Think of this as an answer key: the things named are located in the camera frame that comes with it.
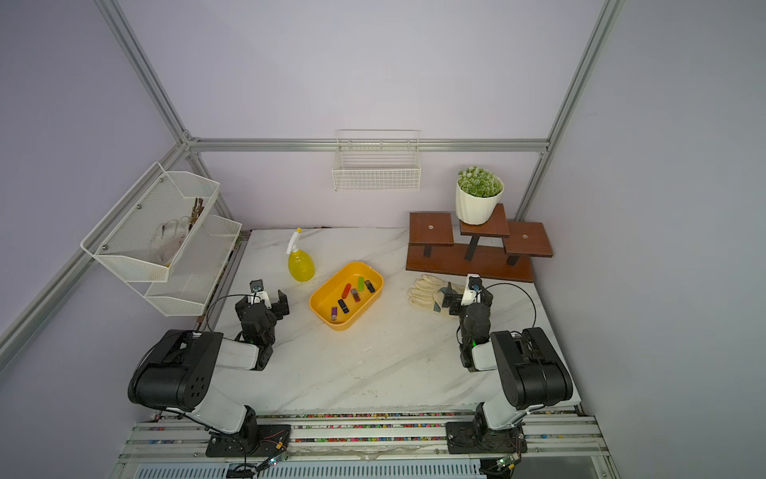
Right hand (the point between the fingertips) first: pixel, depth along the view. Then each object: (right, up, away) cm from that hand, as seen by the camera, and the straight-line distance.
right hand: (465, 287), depth 92 cm
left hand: (-64, -3, +1) cm, 64 cm away
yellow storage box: (-45, -2, +7) cm, 46 cm away
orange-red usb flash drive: (-39, -2, +10) cm, 40 cm away
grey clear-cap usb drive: (-31, -1, +12) cm, 34 cm away
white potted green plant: (+1, +27, -10) cm, 29 cm away
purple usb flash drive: (-42, -9, +4) cm, 43 cm away
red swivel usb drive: (-36, -4, +9) cm, 37 cm away
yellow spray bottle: (-57, +7, +15) cm, 59 cm away
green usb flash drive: (-35, 0, +13) cm, 37 cm away
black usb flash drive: (-40, -7, +6) cm, 41 cm away
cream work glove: (-11, -3, +9) cm, 15 cm away
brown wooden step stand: (+17, +12, +17) cm, 27 cm away
